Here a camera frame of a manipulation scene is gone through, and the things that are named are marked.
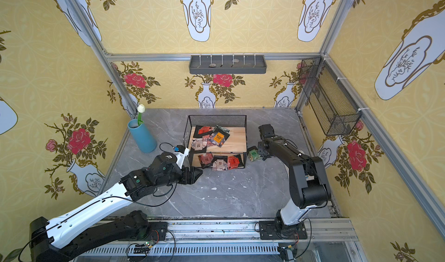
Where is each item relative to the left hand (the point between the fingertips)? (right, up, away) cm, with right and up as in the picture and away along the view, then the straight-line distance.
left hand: (196, 172), depth 74 cm
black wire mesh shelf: (+17, +19, +16) cm, 30 cm away
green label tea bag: (+28, +3, +24) cm, 37 cm away
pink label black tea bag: (-1, +11, +9) cm, 15 cm away
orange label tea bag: (+8, +14, +11) cm, 19 cm away
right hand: (+33, +7, +21) cm, 40 cm away
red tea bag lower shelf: (+16, +1, +19) cm, 25 cm away
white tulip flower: (-27, +28, +7) cm, 40 cm away
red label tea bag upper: (0, +17, +14) cm, 22 cm away
